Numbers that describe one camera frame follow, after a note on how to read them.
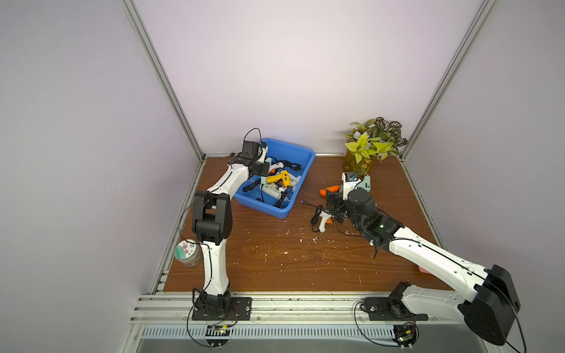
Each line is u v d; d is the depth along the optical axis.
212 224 0.56
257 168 0.89
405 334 0.70
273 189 1.01
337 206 0.68
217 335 0.72
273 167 1.10
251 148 0.79
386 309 0.71
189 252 0.79
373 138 1.00
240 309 0.73
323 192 1.07
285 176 1.03
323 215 0.95
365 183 1.06
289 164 1.14
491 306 0.37
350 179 0.66
